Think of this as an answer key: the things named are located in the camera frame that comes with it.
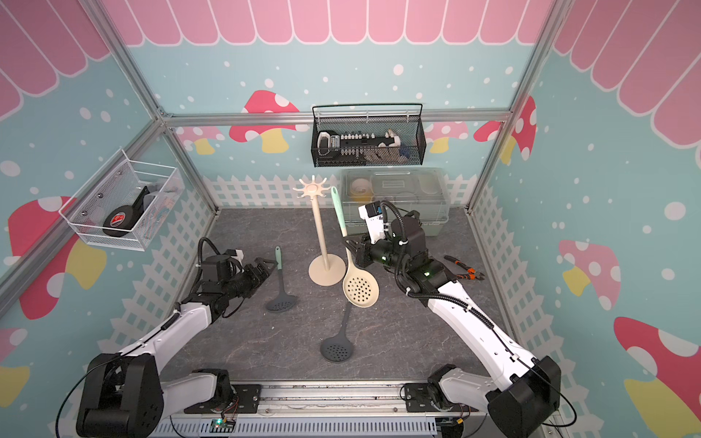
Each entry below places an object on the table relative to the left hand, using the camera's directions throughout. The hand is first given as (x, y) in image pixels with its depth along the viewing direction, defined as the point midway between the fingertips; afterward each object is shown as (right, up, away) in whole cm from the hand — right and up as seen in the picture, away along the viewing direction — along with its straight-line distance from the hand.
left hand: (272, 274), depth 87 cm
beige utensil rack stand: (+15, 0, +13) cm, 20 cm away
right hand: (+24, +11, -19) cm, 32 cm away
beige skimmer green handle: (+28, -1, -16) cm, 33 cm away
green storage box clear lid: (+44, +29, +13) cm, 55 cm away
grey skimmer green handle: (+22, -21, -6) cm, 31 cm away
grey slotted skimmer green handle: (+2, -10, +5) cm, 11 cm away
